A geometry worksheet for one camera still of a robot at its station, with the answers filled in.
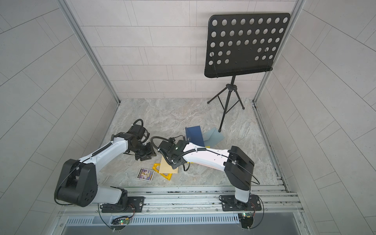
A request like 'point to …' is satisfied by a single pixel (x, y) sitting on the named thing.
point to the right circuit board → (246, 219)
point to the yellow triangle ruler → (170, 175)
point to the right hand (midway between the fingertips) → (180, 161)
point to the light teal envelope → (212, 137)
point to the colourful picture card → (145, 174)
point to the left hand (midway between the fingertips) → (157, 153)
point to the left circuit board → (120, 221)
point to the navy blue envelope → (194, 135)
